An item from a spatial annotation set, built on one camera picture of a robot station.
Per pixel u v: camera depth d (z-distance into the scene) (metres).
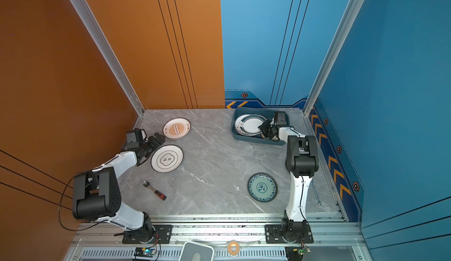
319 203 0.82
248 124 1.12
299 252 0.69
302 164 0.58
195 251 0.66
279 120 0.85
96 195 0.45
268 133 0.94
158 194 0.84
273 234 0.72
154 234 0.72
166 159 0.97
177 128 1.11
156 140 0.85
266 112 1.17
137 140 0.72
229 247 0.71
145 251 0.71
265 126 0.96
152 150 0.83
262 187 0.87
